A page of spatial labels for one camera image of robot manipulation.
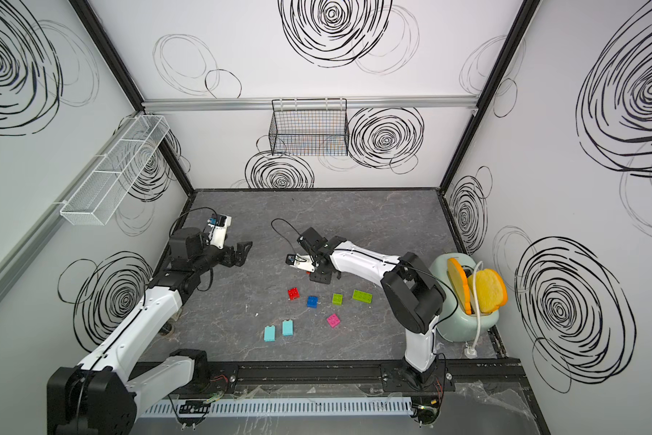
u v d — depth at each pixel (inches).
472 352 29.0
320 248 26.5
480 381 28.9
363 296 35.0
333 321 32.5
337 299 34.1
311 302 34.1
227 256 28.4
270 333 32.0
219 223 27.3
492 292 27.2
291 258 31.2
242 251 29.0
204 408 28.4
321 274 30.6
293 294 35.0
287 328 32.5
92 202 27.9
